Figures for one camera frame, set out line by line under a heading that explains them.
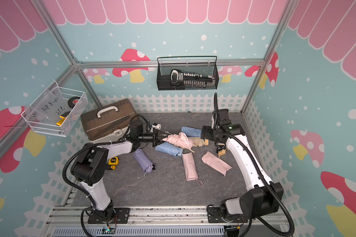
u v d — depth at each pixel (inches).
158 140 31.9
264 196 15.3
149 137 31.3
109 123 34.0
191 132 40.8
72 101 31.2
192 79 34.9
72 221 29.5
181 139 31.9
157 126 34.9
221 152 37.1
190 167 34.2
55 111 27.0
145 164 34.9
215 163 36.0
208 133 27.5
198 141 38.6
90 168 19.7
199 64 34.9
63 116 24.7
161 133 32.9
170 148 37.1
